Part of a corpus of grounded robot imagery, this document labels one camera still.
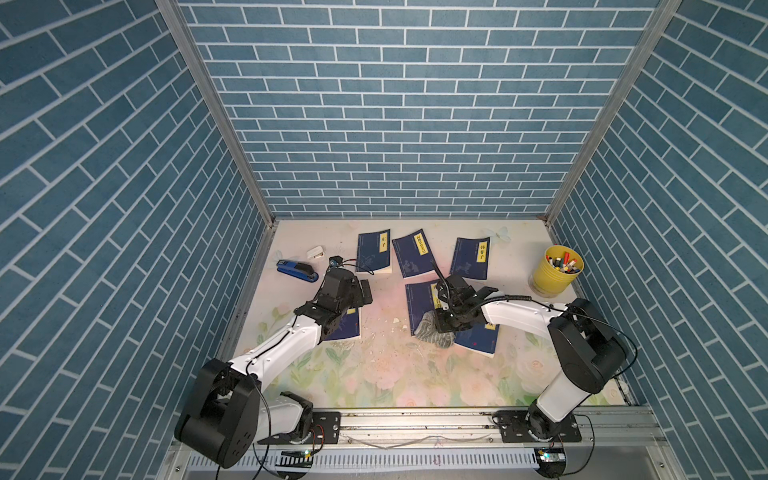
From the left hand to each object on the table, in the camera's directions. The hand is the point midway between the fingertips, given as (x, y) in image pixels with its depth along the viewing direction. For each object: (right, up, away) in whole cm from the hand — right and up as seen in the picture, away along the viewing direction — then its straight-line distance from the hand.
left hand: (363, 287), depth 88 cm
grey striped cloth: (+19, -13, +1) cm, 23 cm away
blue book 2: (+16, +9, +21) cm, 28 cm away
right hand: (+23, -13, +3) cm, 26 cm away
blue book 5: (+18, -5, +9) cm, 21 cm away
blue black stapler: (-24, +4, +13) cm, 28 cm away
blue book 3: (+37, +8, +21) cm, 43 cm away
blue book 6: (+35, -15, 0) cm, 38 cm away
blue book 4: (-5, -12, +3) cm, 13 cm away
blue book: (+1, +9, +21) cm, 23 cm away
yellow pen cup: (+58, +1, +4) cm, 58 cm away
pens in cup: (+63, +6, +6) cm, 64 cm away
